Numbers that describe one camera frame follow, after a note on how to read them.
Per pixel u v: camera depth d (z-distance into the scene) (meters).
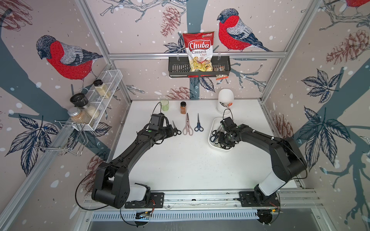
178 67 0.95
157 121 0.67
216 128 1.01
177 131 1.01
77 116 0.59
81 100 0.61
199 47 0.81
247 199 0.73
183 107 1.07
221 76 0.90
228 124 0.75
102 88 0.74
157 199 0.73
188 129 1.03
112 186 0.41
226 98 1.10
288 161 0.46
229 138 0.76
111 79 0.91
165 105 1.11
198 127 1.04
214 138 0.97
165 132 0.74
